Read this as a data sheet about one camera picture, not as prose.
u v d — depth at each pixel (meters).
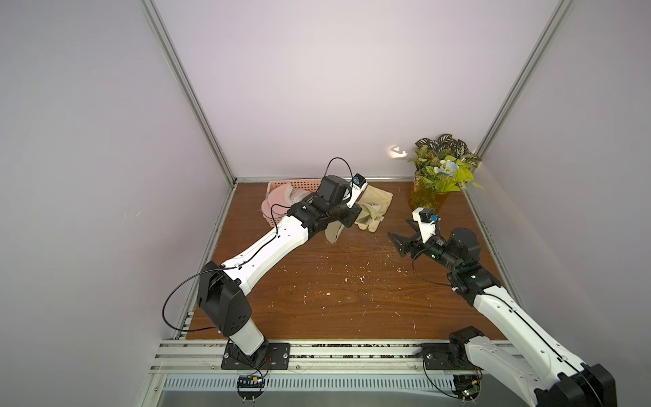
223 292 0.42
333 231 0.79
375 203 1.14
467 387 0.70
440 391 0.68
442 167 0.92
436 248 0.64
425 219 0.62
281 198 1.01
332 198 0.59
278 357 0.73
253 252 0.47
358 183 0.67
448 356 0.71
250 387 0.72
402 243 0.67
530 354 0.43
